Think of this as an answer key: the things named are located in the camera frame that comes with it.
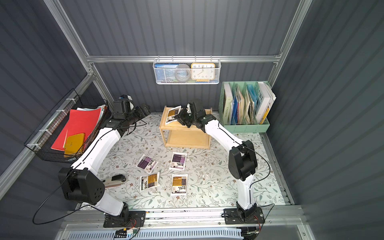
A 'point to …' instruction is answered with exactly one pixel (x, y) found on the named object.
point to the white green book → (228, 103)
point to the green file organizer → (244, 106)
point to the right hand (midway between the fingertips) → (177, 114)
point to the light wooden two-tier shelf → (177, 134)
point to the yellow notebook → (74, 143)
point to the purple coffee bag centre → (178, 161)
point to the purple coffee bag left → (146, 164)
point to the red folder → (80, 121)
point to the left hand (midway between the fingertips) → (142, 108)
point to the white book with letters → (264, 100)
